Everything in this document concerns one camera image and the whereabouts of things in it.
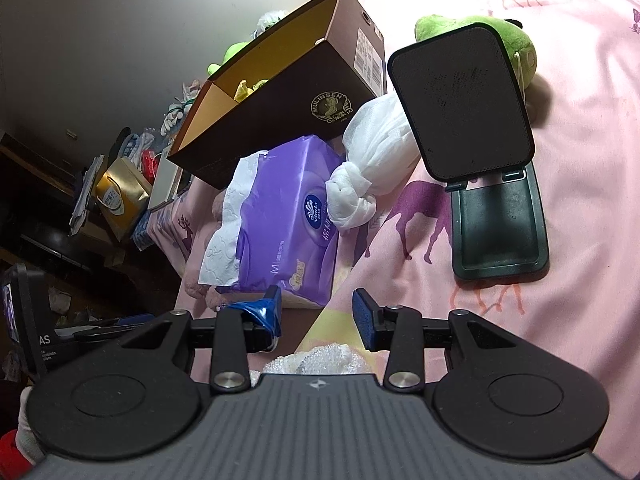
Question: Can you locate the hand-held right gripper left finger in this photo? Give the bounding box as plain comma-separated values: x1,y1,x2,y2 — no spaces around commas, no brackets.
107,285,282,395

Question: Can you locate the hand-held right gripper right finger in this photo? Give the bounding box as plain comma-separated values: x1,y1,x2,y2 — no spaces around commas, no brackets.
352,288,528,393

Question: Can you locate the brown cardboard shoe box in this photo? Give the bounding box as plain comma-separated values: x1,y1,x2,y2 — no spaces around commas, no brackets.
166,0,388,191

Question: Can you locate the green plush toy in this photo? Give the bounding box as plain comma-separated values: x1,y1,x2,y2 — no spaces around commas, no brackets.
414,10,538,93

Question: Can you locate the pale yellow fluffy toy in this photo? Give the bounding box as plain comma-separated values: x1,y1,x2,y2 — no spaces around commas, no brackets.
262,344,376,376

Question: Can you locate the blue patterned cloth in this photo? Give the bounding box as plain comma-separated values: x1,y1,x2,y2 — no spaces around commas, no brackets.
132,215,154,252

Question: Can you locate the purple tissue pack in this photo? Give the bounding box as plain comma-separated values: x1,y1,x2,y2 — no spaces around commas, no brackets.
199,135,346,306

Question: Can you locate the gold paper bag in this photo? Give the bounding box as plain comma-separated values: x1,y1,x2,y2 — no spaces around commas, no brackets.
95,157,153,241

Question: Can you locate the white book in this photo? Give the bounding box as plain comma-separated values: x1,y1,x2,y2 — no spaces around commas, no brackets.
149,152,184,211

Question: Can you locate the blue and white packet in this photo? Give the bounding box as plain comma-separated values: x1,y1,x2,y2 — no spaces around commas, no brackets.
120,132,147,161

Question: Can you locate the white knotted plastic bag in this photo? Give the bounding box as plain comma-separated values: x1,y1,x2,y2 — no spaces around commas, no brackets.
326,94,423,233

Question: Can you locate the black folding phone stand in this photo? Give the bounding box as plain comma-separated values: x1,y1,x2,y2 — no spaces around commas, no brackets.
387,22,550,281

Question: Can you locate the lime yellow plush toy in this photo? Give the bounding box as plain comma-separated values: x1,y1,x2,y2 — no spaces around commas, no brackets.
209,40,247,74

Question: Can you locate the pink printed bed sheet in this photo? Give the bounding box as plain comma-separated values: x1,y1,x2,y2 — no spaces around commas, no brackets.
145,0,640,391

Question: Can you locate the white knotted rope toy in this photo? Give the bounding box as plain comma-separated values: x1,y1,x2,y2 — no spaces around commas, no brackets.
162,100,193,136

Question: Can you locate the small white keychain toy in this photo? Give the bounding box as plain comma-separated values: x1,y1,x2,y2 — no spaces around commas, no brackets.
255,9,288,36

